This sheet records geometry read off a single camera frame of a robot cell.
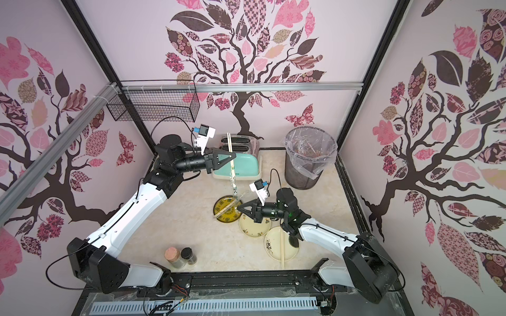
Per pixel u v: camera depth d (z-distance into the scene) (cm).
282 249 81
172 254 71
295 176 94
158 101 95
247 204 71
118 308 70
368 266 42
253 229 87
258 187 67
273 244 84
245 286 74
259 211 66
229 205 94
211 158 58
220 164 61
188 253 73
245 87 92
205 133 58
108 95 82
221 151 60
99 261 38
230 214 92
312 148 98
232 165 65
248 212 70
